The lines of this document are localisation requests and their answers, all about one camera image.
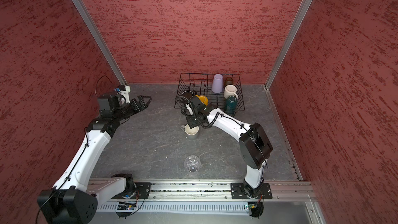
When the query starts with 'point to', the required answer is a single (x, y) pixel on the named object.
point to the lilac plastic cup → (217, 86)
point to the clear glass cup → (192, 163)
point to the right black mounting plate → (237, 191)
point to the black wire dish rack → (223, 90)
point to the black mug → (188, 94)
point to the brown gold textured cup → (229, 81)
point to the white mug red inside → (230, 89)
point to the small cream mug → (192, 133)
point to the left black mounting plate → (144, 190)
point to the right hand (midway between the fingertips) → (192, 124)
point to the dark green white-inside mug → (231, 104)
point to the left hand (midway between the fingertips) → (146, 103)
